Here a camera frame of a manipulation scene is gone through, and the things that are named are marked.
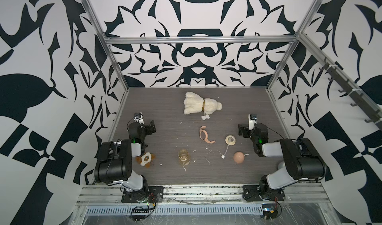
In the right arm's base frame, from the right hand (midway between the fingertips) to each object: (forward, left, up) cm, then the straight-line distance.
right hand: (247, 121), depth 96 cm
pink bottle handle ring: (-11, +27, -1) cm, 29 cm away
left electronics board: (-46, +61, -7) cm, 77 cm away
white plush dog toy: (+11, +33, +6) cm, 35 cm away
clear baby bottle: (-21, +40, -3) cm, 45 cm away
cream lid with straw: (-11, +12, -3) cm, 17 cm away
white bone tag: (+7, +25, -4) cm, 27 cm away
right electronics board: (-46, -2, -6) cm, 46 cm away
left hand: (+1, +65, +3) cm, 65 cm away
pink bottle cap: (-22, +9, -1) cm, 24 cm away
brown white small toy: (-22, +60, -1) cm, 65 cm away
